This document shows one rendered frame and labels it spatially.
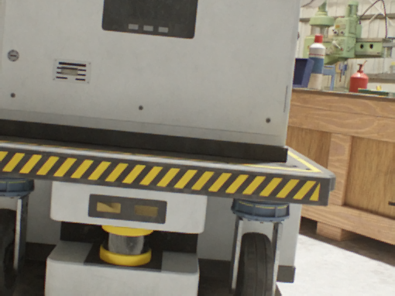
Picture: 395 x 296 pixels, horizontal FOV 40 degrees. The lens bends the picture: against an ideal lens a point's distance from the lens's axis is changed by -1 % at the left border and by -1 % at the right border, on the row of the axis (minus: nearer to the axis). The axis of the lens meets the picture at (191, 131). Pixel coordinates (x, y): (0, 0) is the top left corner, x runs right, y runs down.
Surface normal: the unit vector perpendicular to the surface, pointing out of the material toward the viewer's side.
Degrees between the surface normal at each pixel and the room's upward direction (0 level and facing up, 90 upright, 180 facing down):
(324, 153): 90
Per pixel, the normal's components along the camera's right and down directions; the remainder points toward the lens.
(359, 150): -0.77, -0.02
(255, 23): 0.03, 0.09
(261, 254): 0.09, -0.70
